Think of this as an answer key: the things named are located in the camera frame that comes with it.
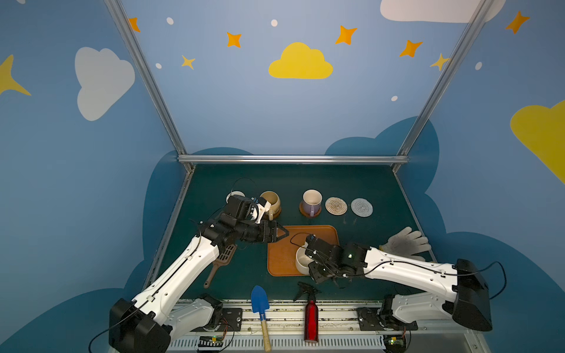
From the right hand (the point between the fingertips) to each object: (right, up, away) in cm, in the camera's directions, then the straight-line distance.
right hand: (314, 269), depth 77 cm
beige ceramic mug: (-16, +24, +24) cm, 38 cm away
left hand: (-12, +14, -3) cm, 19 cm away
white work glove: (+42, +5, +17) cm, 46 cm away
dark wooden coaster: (0, +17, +23) cm, 28 cm away
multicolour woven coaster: (+14, +20, +28) cm, 38 cm away
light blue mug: (-33, +27, +19) cm, 47 cm away
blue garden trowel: (-19, -13, +2) cm, 23 cm away
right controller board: (+27, -24, -3) cm, 36 cm away
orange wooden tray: (-12, +1, +12) cm, 17 cm away
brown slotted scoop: (-35, +1, +9) cm, 36 cm away
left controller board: (-36, -23, -4) cm, 43 cm away
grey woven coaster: (+27, +20, +28) cm, 43 cm away
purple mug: (+3, +23, +27) cm, 36 cm away
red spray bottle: (-2, -13, -3) cm, 14 cm away
